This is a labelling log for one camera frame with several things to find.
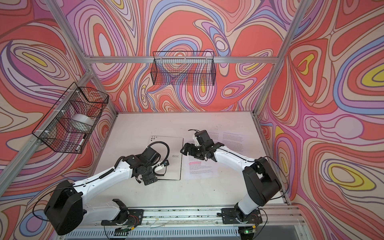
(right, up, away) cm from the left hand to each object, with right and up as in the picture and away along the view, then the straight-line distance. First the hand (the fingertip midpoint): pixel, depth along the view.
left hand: (152, 169), depth 85 cm
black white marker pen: (-32, +17, -13) cm, 38 cm away
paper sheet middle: (+42, +19, +20) cm, 50 cm away
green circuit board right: (+51, -25, -16) cm, 59 cm away
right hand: (+20, +8, +1) cm, 22 cm away
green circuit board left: (-11, -26, -14) cm, 32 cm away
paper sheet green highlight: (+52, +15, +18) cm, 57 cm away
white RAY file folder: (+11, +4, -8) cm, 14 cm away
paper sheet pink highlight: (+26, -2, +6) cm, 27 cm away
